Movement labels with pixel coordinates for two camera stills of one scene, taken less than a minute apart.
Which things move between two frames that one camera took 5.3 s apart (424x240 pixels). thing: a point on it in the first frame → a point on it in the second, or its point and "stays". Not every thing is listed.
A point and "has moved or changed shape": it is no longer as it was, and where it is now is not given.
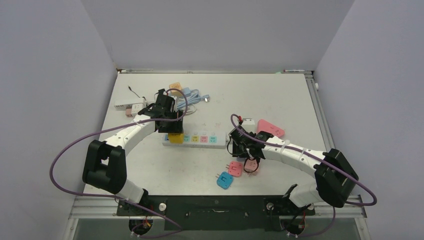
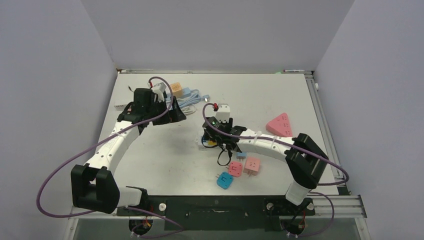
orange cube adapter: [176, 85] stays
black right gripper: [238, 152] → [229, 123]
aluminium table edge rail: [324, 129] stays
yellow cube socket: [176, 138] → [210, 143]
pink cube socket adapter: [251, 166] stays
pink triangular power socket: [263, 126] has moved or changed shape
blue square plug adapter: [224, 180] stays
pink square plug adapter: [235, 168] stays
